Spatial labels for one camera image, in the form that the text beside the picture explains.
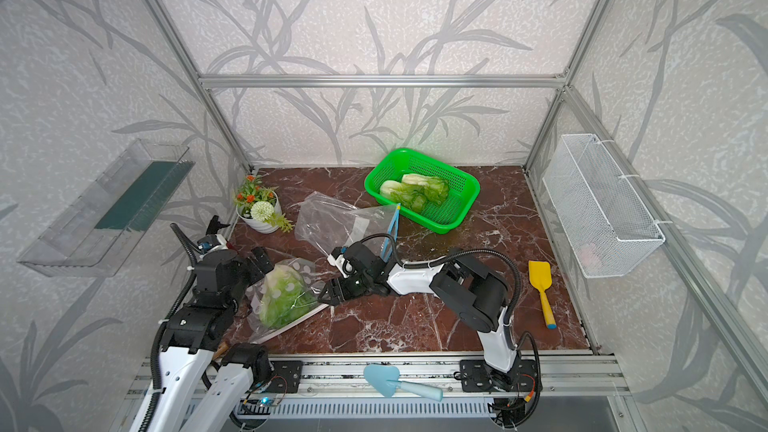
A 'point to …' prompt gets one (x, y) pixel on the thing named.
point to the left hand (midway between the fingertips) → (253, 256)
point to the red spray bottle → (214, 226)
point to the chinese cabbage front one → (394, 190)
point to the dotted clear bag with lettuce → (288, 293)
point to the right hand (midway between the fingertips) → (326, 295)
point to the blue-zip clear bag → (333, 224)
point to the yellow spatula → (540, 278)
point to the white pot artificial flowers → (259, 208)
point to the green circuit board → (266, 401)
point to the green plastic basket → (441, 217)
